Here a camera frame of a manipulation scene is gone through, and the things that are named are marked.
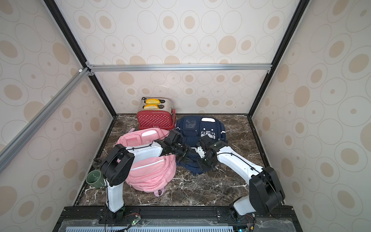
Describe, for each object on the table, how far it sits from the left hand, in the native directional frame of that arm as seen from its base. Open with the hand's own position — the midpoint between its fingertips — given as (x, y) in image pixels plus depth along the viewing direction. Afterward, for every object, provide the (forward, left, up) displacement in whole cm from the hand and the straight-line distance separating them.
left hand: (199, 156), depth 82 cm
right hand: (-5, -1, -5) cm, 7 cm away
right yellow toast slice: (+33, +32, +8) cm, 46 cm away
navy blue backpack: (+27, -10, -8) cm, 30 cm away
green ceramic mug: (-9, +61, -11) cm, 63 cm away
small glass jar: (-4, +58, -2) cm, 58 cm away
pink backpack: (-8, +27, -7) cm, 29 cm away
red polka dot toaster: (+30, +29, +5) cm, 42 cm away
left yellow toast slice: (+39, +32, +7) cm, 51 cm away
